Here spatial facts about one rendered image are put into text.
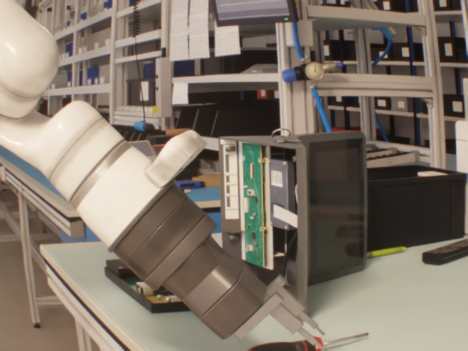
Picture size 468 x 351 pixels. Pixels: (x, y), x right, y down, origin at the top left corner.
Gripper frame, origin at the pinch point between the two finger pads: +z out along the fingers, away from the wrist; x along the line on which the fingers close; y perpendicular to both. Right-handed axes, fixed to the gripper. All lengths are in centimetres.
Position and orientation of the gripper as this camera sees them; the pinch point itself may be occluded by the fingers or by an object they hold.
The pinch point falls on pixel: (323, 341)
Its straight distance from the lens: 78.1
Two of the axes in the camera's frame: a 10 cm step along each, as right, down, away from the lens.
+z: 7.3, 6.9, 0.2
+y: -6.8, 7.2, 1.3
